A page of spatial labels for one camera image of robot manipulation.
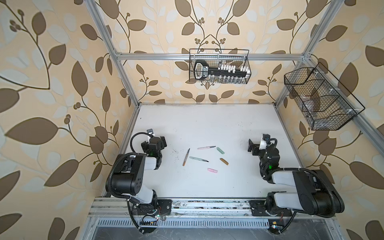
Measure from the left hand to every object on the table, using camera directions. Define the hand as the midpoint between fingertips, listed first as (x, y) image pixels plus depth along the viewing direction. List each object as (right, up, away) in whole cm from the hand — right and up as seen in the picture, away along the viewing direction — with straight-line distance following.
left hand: (154, 137), depth 94 cm
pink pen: (+31, -7, +3) cm, 32 cm away
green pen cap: (+42, -8, 0) cm, 43 cm away
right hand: (+65, -2, -4) cm, 65 cm away
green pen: (+29, -13, -2) cm, 32 cm away
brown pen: (+21, -12, -2) cm, 24 cm away
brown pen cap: (+44, -14, -3) cm, 47 cm away
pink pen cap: (+37, -18, -7) cm, 42 cm away
